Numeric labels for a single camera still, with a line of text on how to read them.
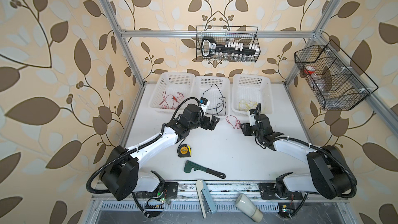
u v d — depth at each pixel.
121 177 0.41
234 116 1.02
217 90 1.09
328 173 0.43
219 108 1.05
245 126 0.81
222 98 1.09
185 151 0.84
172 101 1.08
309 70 0.81
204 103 0.71
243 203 0.67
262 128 0.70
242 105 1.07
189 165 0.81
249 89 1.16
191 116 0.64
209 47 0.84
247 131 0.81
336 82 0.73
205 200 0.69
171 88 1.18
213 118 0.72
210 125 0.73
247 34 0.91
